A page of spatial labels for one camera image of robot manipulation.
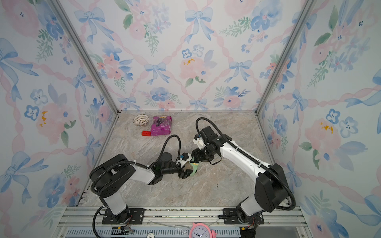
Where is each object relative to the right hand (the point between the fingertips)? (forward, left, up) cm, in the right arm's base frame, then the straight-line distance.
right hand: (195, 160), depth 81 cm
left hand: (-1, 0, -5) cm, 5 cm away
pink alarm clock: (-31, -3, -10) cm, 33 cm away
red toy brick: (+25, +35, -9) cm, 43 cm away
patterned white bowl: (+38, +42, -9) cm, 57 cm away
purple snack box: (+29, +24, -5) cm, 38 cm away
